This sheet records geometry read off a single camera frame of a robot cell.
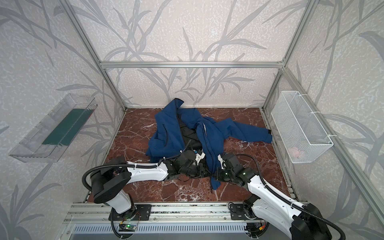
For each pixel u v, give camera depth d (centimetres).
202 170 72
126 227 71
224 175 70
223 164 74
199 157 77
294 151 72
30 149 58
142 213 74
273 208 49
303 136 61
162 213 75
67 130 61
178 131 100
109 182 44
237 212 74
